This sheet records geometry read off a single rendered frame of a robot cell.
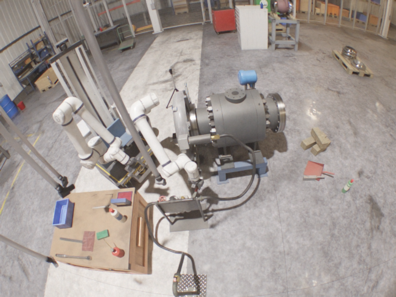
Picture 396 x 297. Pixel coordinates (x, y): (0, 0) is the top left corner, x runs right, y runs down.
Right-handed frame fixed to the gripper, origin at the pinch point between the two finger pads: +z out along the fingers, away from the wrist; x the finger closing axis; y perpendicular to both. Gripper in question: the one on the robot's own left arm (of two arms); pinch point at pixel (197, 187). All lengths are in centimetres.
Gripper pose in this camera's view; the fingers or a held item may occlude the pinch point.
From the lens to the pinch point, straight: 177.2
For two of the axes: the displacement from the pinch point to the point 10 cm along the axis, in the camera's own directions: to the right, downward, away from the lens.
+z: 1.5, 6.5, 7.5
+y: -4.1, 7.3, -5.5
